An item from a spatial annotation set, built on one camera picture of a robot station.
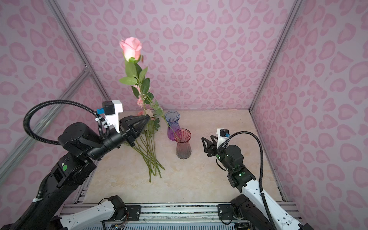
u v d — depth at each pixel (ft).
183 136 2.74
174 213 2.46
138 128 1.57
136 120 1.48
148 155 3.04
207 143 2.17
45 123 2.11
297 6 2.26
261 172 1.78
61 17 2.36
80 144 1.15
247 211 1.93
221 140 2.09
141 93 1.43
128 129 1.35
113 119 1.31
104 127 1.31
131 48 1.08
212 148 2.08
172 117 3.04
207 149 2.15
